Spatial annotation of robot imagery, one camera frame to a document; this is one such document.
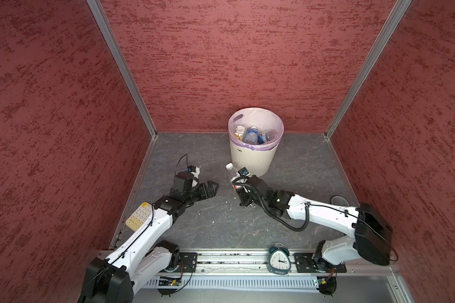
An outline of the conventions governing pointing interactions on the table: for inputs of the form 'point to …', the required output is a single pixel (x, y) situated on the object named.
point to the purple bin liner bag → (263, 119)
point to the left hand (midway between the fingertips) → (211, 191)
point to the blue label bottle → (251, 135)
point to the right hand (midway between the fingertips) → (240, 191)
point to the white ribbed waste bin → (258, 163)
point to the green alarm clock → (279, 261)
